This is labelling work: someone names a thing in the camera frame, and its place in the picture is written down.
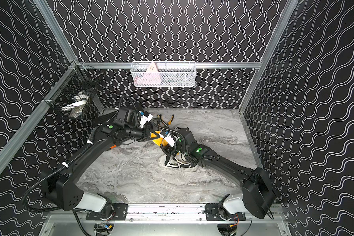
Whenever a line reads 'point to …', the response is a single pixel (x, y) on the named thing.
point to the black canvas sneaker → (179, 161)
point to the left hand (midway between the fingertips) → (158, 133)
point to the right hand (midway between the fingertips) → (165, 139)
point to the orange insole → (160, 140)
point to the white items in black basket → (76, 108)
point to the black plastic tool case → (105, 115)
